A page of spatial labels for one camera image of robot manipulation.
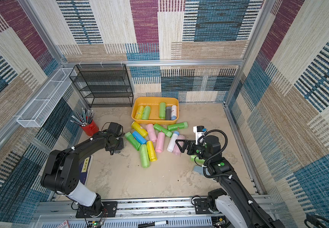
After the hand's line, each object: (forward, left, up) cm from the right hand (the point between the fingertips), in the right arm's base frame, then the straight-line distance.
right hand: (182, 143), depth 77 cm
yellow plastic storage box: (+40, +18, -17) cm, 47 cm away
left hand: (+7, +39, -14) cm, 42 cm away
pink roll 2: (+9, +13, -14) cm, 22 cm away
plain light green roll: (+37, +12, -14) cm, 42 cm away
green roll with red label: (+22, +1, -15) cm, 26 cm away
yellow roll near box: (+23, +30, -15) cm, 41 cm away
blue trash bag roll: (+14, +27, -16) cm, 34 cm away
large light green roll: (+35, +24, -14) cm, 45 cm away
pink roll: (+17, +19, -15) cm, 29 cm away
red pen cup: (+18, +60, -10) cm, 63 cm away
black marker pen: (-33, +15, -17) cm, 40 cm away
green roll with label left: (+11, +31, -15) cm, 36 cm away
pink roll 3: (+4, +2, -15) cm, 16 cm away
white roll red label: (+36, +3, -15) cm, 39 cm away
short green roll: (+20, +12, -15) cm, 28 cm away
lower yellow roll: (+3, +18, -15) cm, 24 cm away
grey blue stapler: (-8, -11, -18) cm, 22 cm away
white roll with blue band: (+6, +6, -14) cm, 17 cm away
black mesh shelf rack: (+50, +55, +1) cm, 75 cm away
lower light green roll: (-2, +22, -15) cm, 26 cm away
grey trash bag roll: (+33, +7, -14) cm, 36 cm away
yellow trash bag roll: (+39, +29, -14) cm, 50 cm away
